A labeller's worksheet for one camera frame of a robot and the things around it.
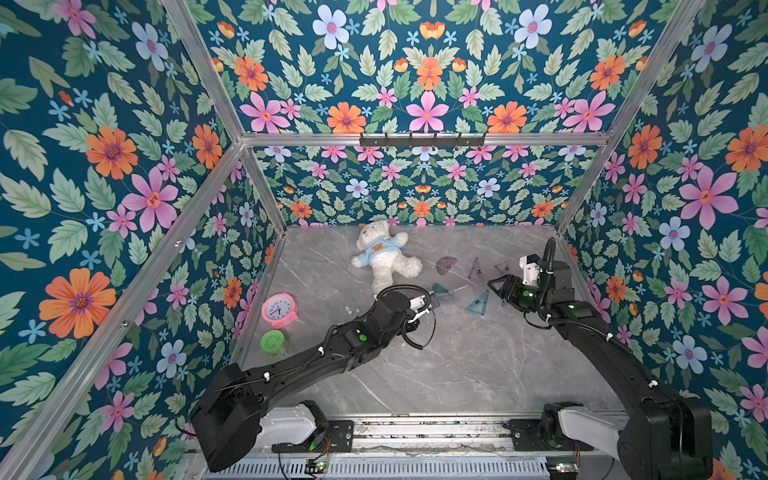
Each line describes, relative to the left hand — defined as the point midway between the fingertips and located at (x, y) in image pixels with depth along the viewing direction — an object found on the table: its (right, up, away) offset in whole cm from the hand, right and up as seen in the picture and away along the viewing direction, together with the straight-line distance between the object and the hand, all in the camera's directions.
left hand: (413, 295), depth 80 cm
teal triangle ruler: (+22, -6, +18) cm, 30 cm away
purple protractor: (+12, +8, +29) cm, 32 cm away
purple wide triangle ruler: (+34, +7, +29) cm, 45 cm away
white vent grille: (-9, -40, -10) cm, 42 cm away
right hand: (+24, +4, +2) cm, 25 cm away
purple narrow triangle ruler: (+24, +5, +28) cm, 37 cm away
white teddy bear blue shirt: (-10, +12, +22) cm, 27 cm away
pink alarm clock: (-43, -7, +15) cm, 46 cm away
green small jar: (-41, -14, +6) cm, 43 cm away
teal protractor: (+9, -1, +20) cm, 22 cm away
